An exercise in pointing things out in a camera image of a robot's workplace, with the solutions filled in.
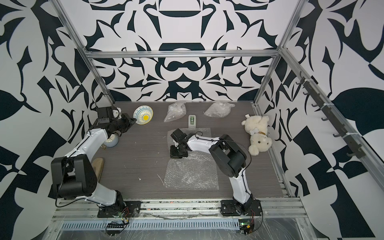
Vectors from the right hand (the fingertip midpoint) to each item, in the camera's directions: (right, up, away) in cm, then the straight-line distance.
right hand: (170, 155), depth 91 cm
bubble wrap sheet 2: (+32, +29, +16) cm, 46 cm away
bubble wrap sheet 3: (+17, -7, -6) cm, 19 cm away
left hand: (-20, +23, -3) cm, 31 cm away
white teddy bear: (+54, +17, +5) cm, 57 cm away
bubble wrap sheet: (+2, +27, +17) cm, 32 cm away
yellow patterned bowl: (-17, +24, +2) cm, 30 cm away
